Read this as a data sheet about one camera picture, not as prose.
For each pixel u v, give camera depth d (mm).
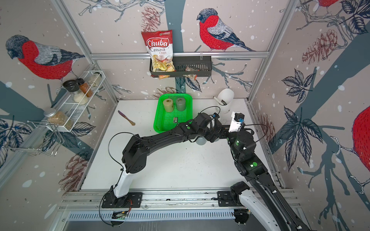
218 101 1061
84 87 760
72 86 685
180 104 1100
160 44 815
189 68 923
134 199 729
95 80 840
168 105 1074
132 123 1070
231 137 589
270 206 437
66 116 645
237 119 551
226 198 729
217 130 624
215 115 738
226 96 1095
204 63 947
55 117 601
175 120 1072
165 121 1076
